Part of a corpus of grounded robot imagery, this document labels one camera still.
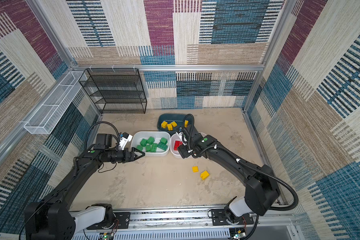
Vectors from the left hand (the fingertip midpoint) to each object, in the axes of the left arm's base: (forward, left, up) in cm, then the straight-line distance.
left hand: (140, 153), depth 78 cm
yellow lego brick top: (+30, -10, -13) cm, 35 cm away
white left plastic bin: (+20, +7, -12) cm, 25 cm away
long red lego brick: (+14, -19, -15) cm, 28 cm away
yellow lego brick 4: (-6, -34, -14) cm, 38 cm away
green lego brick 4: (+17, -10, -14) cm, 24 cm away
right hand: (+4, -24, -2) cm, 25 cm away
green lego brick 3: (+13, 0, -16) cm, 21 cm away
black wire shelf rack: (+51, +25, +1) cm, 57 cm away
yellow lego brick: (+28, -14, -13) cm, 34 cm away
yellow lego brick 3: (+33, -25, -15) cm, 44 cm away
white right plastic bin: (+18, -17, -11) cm, 27 cm away
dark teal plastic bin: (+41, -20, -19) cm, 49 cm away
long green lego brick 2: (+14, -9, -15) cm, 22 cm away
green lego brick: (+16, +3, -14) cm, 21 cm away
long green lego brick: (+12, -4, -14) cm, 19 cm away
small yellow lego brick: (-2, -29, -15) cm, 33 cm away
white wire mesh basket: (+7, +43, +17) cm, 47 cm away
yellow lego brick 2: (+32, -17, -15) cm, 39 cm away
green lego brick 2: (+18, -2, -14) cm, 23 cm away
